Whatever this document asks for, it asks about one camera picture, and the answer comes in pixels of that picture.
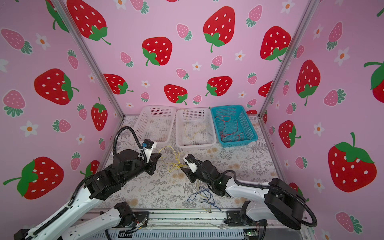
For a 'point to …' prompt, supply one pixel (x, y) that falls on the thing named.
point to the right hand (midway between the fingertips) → (182, 165)
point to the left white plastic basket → (155, 123)
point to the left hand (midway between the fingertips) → (160, 154)
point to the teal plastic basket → (233, 125)
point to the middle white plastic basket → (194, 128)
